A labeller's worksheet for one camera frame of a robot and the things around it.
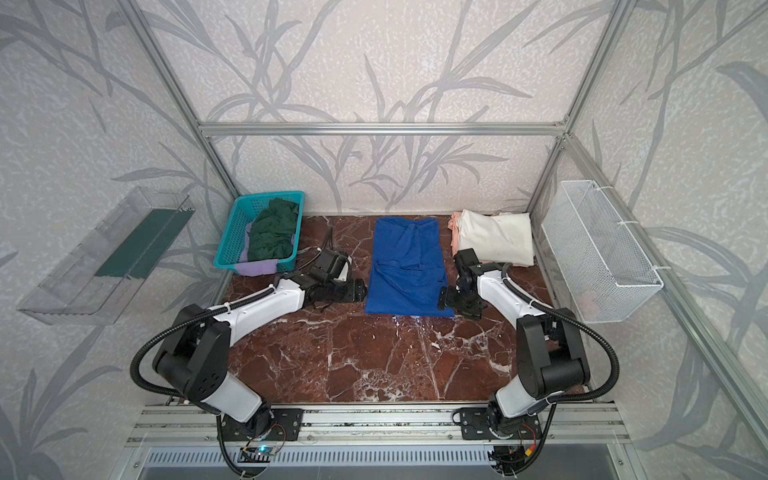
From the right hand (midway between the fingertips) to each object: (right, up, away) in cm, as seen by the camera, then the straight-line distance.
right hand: (450, 300), depth 90 cm
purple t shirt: (-64, +10, +4) cm, 65 cm away
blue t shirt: (-13, +6, +13) cm, 19 cm away
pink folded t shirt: (+5, +25, +24) cm, 35 cm away
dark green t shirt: (-62, +20, +15) cm, 67 cm away
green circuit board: (-49, -32, -20) cm, 62 cm away
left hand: (-27, +5, -1) cm, 27 cm away
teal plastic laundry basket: (-76, +30, +24) cm, 85 cm away
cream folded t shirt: (+22, +19, +17) cm, 34 cm away
